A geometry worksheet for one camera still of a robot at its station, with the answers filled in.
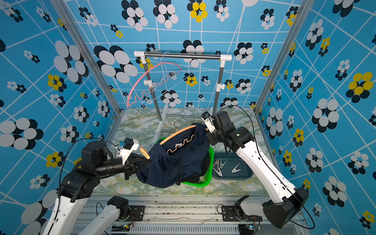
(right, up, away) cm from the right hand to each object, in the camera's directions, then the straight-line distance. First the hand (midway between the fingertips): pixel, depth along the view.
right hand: (214, 130), depth 74 cm
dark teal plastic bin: (+14, -23, +15) cm, 30 cm away
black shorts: (-4, -21, +8) cm, 23 cm away
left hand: (-28, -11, -14) cm, 34 cm away
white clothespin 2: (+14, -25, +13) cm, 31 cm away
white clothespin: (+5, -23, +15) cm, 27 cm away
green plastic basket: (-4, -31, +9) cm, 32 cm away
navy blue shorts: (-20, -15, +2) cm, 25 cm away
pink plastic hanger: (-27, +34, +27) cm, 51 cm away
